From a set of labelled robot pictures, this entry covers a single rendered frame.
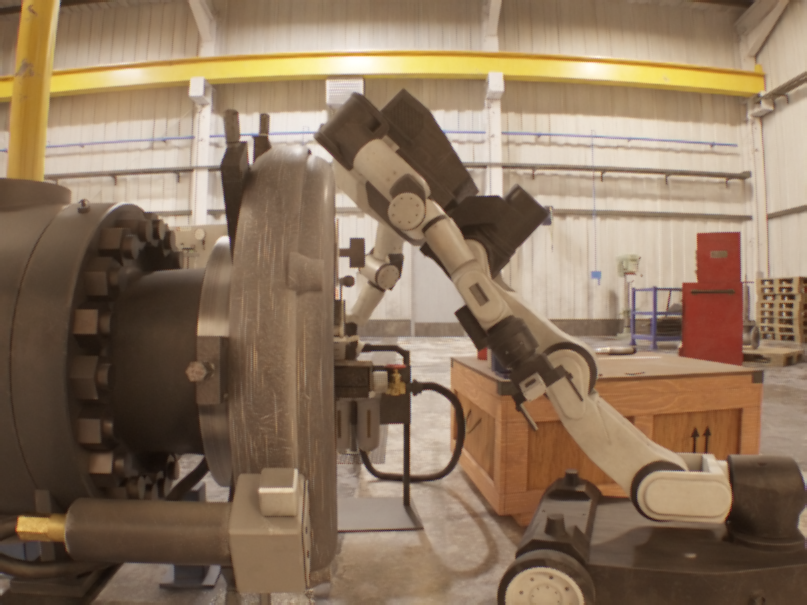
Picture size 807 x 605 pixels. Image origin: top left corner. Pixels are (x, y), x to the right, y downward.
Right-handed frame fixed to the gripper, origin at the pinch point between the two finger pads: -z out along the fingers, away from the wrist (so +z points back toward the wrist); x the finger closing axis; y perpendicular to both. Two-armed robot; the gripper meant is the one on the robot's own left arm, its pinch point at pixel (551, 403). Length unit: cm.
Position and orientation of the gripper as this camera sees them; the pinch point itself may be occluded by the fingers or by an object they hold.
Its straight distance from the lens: 118.0
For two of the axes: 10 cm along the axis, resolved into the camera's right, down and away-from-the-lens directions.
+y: -2.8, -1.0, -9.6
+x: -8.1, 5.5, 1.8
